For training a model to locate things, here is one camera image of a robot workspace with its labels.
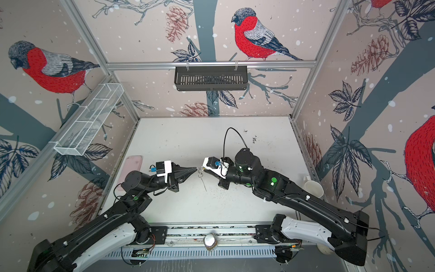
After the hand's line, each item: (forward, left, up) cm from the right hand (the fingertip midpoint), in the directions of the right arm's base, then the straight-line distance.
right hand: (204, 169), depth 63 cm
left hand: (-3, +3, +4) cm, 6 cm away
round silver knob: (-20, -3, -19) cm, 28 cm away
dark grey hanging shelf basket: (+66, +4, -1) cm, 66 cm away
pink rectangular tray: (+17, +49, -27) cm, 59 cm away
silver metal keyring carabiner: (-1, +1, +2) cm, 3 cm away
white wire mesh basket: (+11, +56, +3) cm, 58 cm away
